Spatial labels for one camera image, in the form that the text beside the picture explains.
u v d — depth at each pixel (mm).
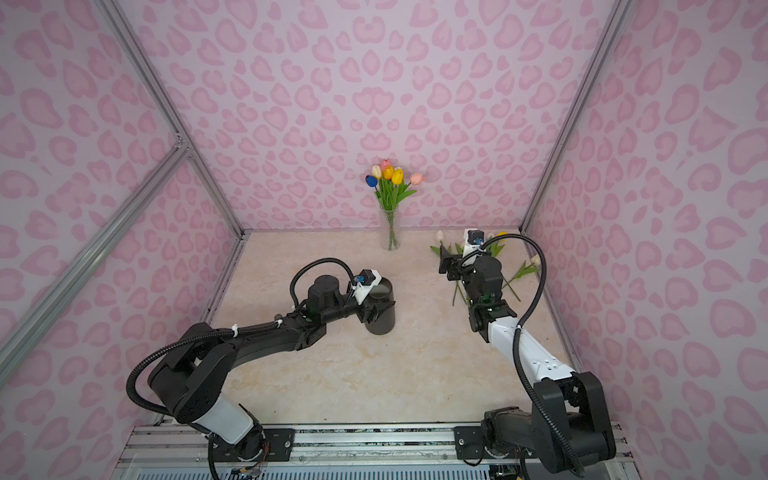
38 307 549
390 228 1076
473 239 687
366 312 736
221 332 505
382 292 798
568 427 407
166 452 737
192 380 447
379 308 751
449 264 743
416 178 918
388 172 905
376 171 952
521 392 818
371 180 949
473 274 631
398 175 900
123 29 707
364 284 706
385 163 930
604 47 737
